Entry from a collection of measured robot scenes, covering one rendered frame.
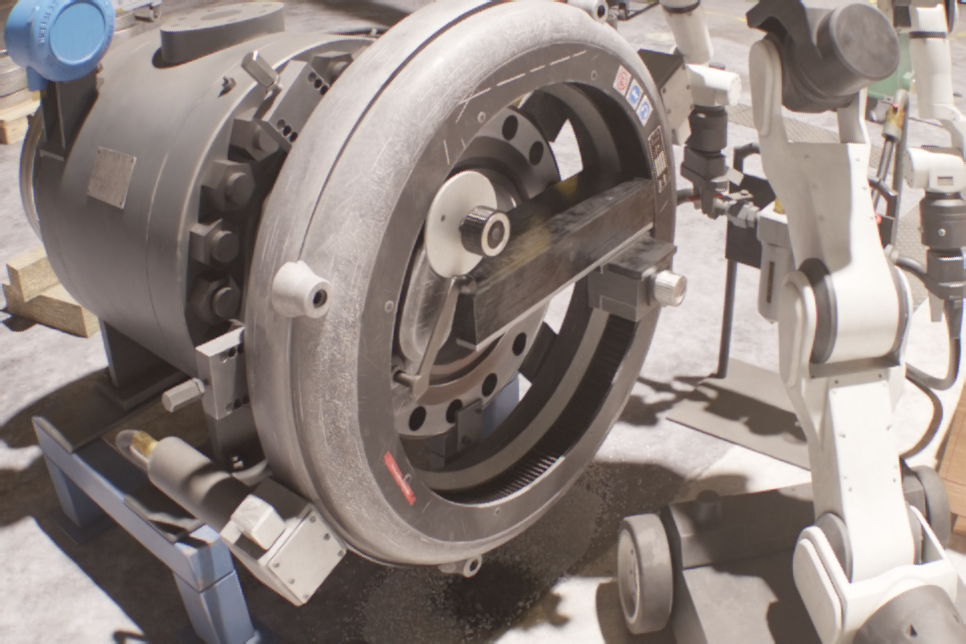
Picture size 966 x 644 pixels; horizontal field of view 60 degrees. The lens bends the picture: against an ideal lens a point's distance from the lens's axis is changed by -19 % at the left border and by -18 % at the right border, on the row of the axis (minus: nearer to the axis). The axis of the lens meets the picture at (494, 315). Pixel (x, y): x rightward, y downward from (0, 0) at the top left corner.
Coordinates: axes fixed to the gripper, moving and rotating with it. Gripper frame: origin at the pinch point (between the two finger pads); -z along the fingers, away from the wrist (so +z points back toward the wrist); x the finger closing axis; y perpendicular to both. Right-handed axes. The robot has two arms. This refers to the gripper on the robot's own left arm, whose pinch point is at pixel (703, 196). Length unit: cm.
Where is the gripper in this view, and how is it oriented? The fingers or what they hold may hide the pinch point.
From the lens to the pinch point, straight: 188.3
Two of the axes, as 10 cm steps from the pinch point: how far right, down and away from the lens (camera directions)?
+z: -0.2, -8.8, -4.7
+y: 9.2, -2.1, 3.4
